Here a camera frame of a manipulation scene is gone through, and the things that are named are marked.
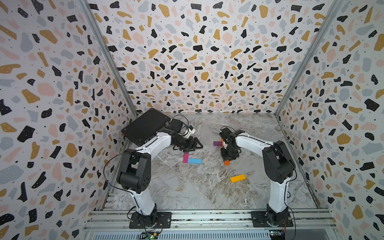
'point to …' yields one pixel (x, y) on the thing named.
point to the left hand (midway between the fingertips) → (200, 147)
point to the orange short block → (227, 162)
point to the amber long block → (237, 178)
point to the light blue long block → (196, 161)
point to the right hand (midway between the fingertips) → (225, 159)
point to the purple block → (217, 143)
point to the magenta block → (185, 157)
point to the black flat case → (145, 125)
